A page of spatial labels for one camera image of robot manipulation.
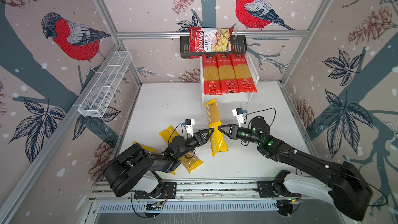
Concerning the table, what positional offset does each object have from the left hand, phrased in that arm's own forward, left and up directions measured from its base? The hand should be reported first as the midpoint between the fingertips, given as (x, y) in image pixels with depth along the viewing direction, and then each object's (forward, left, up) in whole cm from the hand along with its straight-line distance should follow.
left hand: (212, 133), depth 73 cm
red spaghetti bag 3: (+19, -15, +17) cm, 30 cm away
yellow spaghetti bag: (-6, -3, -1) cm, 6 cm away
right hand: (0, -1, +2) cm, 3 cm away
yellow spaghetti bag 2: (-8, +12, -16) cm, 21 cm away
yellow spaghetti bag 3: (0, +34, -19) cm, 39 cm away
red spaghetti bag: (+24, 0, +17) cm, 29 cm away
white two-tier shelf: (+26, -21, -3) cm, 33 cm away
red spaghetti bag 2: (+17, -8, +17) cm, 25 cm away
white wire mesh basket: (+12, +54, +12) cm, 57 cm away
